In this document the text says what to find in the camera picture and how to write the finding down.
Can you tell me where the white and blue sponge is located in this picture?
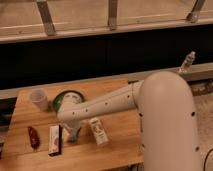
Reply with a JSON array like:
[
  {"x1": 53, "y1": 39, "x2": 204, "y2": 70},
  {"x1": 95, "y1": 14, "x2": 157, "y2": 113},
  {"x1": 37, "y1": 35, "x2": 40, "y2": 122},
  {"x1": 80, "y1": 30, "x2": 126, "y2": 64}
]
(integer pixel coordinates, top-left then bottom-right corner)
[{"x1": 68, "y1": 130, "x2": 80, "y2": 142}]

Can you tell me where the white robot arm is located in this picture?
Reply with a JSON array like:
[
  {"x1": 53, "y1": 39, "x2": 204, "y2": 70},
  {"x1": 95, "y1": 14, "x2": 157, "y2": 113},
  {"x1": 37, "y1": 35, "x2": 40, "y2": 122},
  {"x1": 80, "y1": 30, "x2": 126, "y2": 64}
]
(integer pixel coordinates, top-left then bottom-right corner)
[{"x1": 57, "y1": 71, "x2": 202, "y2": 171}]

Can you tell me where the white and black box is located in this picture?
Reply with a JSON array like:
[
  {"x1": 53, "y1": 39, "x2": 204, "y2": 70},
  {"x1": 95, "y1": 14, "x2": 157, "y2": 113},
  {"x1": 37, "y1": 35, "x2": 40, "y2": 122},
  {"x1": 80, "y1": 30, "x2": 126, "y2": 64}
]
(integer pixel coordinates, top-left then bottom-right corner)
[{"x1": 49, "y1": 125, "x2": 62, "y2": 156}]

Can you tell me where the white squeeze bottle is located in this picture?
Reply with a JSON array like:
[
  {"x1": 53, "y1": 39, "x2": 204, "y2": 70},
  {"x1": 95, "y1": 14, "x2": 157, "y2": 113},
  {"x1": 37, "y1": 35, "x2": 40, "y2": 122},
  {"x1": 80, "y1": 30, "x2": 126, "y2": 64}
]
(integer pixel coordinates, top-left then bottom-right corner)
[{"x1": 89, "y1": 118, "x2": 109, "y2": 146}]

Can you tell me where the green bowl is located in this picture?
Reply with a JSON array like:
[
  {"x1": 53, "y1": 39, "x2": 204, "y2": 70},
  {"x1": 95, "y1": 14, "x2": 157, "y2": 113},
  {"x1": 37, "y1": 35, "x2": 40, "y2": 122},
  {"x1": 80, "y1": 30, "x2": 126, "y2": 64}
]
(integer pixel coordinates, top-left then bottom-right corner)
[{"x1": 52, "y1": 90, "x2": 85, "y2": 112}]

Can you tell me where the red chip bag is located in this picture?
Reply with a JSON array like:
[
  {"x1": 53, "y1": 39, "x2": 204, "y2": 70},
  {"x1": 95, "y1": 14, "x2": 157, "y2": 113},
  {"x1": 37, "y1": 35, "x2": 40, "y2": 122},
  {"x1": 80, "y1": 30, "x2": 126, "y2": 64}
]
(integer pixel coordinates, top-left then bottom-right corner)
[{"x1": 28, "y1": 126, "x2": 40, "y2": 149}]

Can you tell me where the translucent plastic cup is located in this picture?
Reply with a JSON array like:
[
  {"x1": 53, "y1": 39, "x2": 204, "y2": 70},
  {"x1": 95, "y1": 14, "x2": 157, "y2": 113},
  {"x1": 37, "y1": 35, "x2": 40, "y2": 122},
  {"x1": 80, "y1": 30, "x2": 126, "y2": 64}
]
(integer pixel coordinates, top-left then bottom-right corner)
[{"x1": 29, "y1": 89, "x2": 48, "y2": 111}]

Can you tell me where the clear bottle on ledge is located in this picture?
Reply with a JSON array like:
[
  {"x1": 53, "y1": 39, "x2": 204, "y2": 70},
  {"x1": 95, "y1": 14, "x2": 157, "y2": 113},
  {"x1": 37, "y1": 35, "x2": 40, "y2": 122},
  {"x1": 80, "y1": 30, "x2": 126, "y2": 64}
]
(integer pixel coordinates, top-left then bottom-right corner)
[{"x1": 178, "y1": 51, "x2": 196, "y2": 74}]

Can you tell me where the metal window bracket left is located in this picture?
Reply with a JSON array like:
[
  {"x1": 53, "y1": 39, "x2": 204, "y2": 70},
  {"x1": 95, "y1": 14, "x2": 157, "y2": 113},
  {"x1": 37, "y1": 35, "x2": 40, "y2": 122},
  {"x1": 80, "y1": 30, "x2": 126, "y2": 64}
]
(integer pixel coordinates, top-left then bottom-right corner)
[{"x1": 36, "y1": 0, "x2": 56, "y2": 36}]

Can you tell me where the metal window bracket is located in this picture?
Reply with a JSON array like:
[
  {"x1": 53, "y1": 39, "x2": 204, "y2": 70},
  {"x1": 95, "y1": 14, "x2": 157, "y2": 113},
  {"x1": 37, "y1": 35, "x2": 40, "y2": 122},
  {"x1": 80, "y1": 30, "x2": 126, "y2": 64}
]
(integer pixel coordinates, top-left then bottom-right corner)
[
  {"x1": 36, "y1": 0, "x2": 56, "y2": 36},
  {"x1": 108, "y1": 0, "x2": 118, "y2": 30},
  {"x1": 186, "y1": 0, "x2": 206, "y2": 23}
]

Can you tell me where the metal window bracket middle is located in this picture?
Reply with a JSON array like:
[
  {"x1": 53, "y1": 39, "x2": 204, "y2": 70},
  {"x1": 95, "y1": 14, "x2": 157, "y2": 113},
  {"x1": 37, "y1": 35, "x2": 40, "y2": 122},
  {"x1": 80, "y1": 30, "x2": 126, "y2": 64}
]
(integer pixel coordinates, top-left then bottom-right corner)
[{"x1": 108, "y1": 0, "x2": 118, "y2": 30}]

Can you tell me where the metal window bracket right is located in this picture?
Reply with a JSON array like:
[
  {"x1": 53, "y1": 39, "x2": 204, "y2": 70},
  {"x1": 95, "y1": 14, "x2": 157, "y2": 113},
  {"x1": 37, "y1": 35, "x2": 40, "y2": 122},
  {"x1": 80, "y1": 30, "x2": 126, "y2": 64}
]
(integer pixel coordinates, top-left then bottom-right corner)
[{"x1": 186, "y1": 0, "x2": 206, "y2": 23}]

